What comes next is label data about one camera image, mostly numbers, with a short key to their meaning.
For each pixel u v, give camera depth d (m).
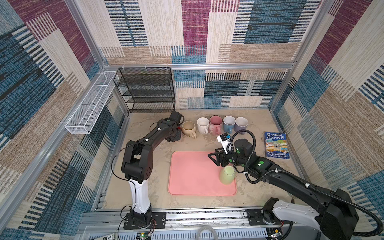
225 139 0.67
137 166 0.51
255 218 0.74
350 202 0.42
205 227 0.73
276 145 0.97
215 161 0.70
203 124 1.05
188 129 1.04
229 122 1.04
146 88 1.08
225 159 0.67
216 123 1.02
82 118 0.71
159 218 0.74
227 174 0.77
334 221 0.38
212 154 0.73
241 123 1.11
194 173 0.87
